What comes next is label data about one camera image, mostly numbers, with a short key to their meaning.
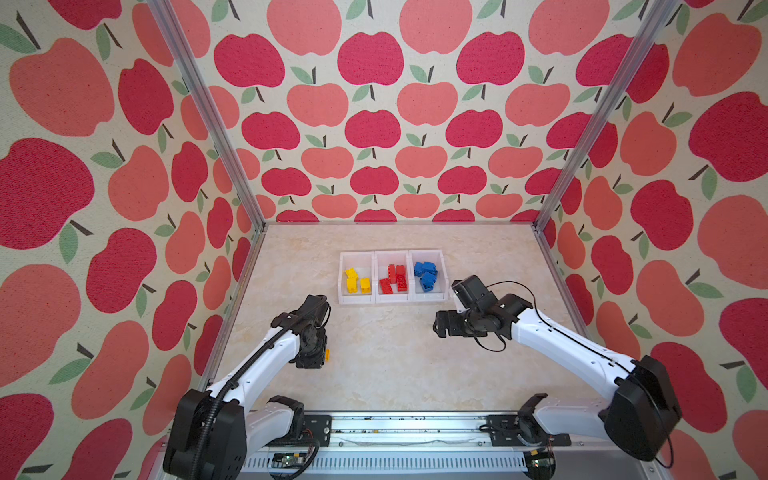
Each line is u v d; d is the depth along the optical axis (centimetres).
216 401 42
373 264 99
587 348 47
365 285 99
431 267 101
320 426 75
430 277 101
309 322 62
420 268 104
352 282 101
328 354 89
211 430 40
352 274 104
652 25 71
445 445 73
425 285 101
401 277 101
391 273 104
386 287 101
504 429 73
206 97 85
